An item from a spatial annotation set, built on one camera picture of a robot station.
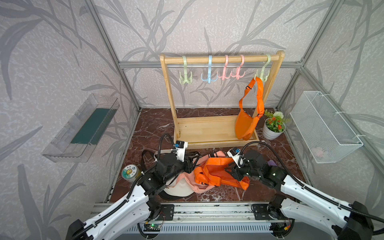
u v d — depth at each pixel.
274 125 0.90
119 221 0.46
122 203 0.47
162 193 0.78
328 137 0.62
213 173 0.78
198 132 1.05
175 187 0.76
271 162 0.90
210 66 0.66
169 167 0.55
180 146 0.64
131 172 0.79
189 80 0.70
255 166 0.59
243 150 0.67
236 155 0.67
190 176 0.79
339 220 0.41
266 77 0.68
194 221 0.72
